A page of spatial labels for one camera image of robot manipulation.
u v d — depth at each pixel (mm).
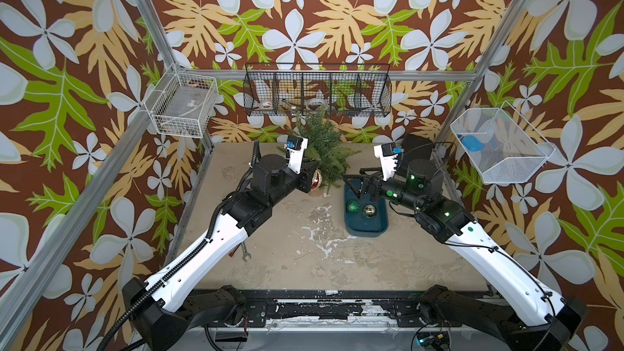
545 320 376
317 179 685
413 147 1192
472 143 861
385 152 578
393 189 567
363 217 937
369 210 931
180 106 857
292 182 602
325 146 818
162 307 378
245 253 864
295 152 564
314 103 989
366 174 686
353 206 932
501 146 822
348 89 963
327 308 759
